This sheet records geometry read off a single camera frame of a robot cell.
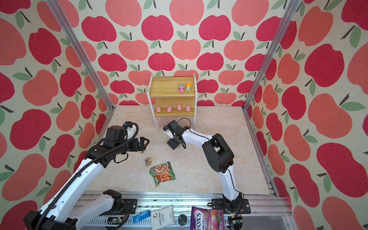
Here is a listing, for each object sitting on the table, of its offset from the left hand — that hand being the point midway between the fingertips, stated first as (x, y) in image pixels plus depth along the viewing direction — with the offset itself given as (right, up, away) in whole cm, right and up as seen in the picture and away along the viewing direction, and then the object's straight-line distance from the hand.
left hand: (144, 141), depth 76 cm
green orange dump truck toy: (0, -4, -9) cm, 10 cm away
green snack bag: (+8, -20, +8) cm, 23 cm away
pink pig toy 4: (+24, +19, +19) cm, 37 cm away
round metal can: (+21, -33, -14) cm, 41 cm away
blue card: (+1, -35, -8) cm, 36 cm away
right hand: (+17, -1, +21) cm, 27 cm away
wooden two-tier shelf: (+15, +26, +7) cm, 31 cm away
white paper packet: (+11, -37, -6) cm, 39 cm away
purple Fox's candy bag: (+33, -36, -9) cm, 49 cm away
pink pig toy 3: (+18, +21, +21) cm, 35 cm away
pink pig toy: (+4, +19, +19) cm, 27 cm away
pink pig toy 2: (+11, +19, +19) cm, 29 cm away
